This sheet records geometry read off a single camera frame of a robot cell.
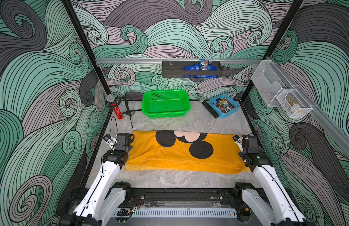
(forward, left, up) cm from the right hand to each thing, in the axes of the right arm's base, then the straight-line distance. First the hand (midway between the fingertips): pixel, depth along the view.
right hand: (258, 151), depth 76 cm
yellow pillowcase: (+6, +39, -13) cm, 42 cm away
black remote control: (+41, +16, -11) cm, 45 cm away
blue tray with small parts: (+47, +3, -13) cm, 49 cm away
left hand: (+5, +77, 0) cm, 77 cm away
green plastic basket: (+49, +59, -12) cm, 78 cm away
